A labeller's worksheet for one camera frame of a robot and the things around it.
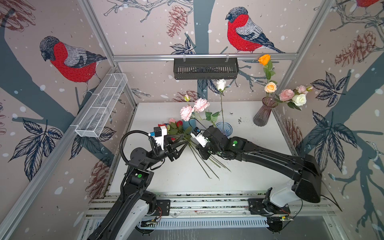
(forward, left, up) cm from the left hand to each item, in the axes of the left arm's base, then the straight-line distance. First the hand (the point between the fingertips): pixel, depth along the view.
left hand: (184, 140), depth 61 cm
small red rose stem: (+28, +8, -29) cm, 40 cm away
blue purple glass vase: (+16, -22, -14) cm, 31 cm away
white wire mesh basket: (+13, +46, -3) cm, 48 cm away
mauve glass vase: (+33, -51, -24) cm, 65 cm away
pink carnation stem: (+29, -56, -1) cm, 63 cm away
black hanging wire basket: (+61, -13, -5) cm, 63 cm away
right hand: (+5, -4, -16) cm, 17 cm away
